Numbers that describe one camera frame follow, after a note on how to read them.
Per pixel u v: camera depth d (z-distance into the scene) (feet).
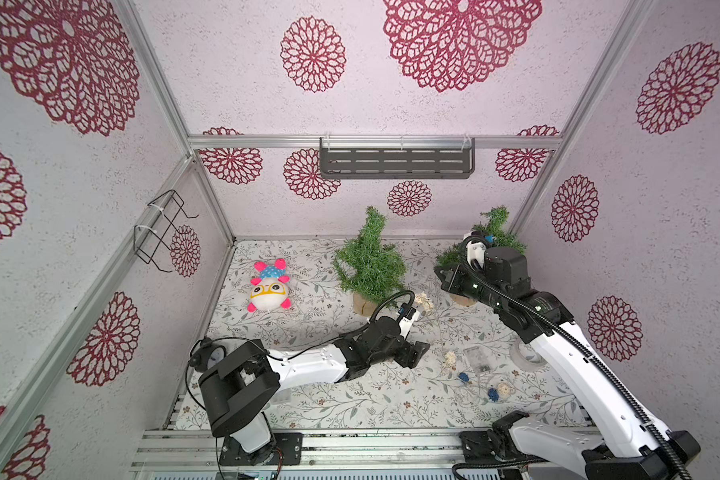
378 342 2.02
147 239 2.39
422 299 2.51
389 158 3.11
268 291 3.17
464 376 2.79
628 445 1.23
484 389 2.73
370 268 2.51
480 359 2.94
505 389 2.67
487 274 1.77
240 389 1.45
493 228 2.53
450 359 2.81
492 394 2.67
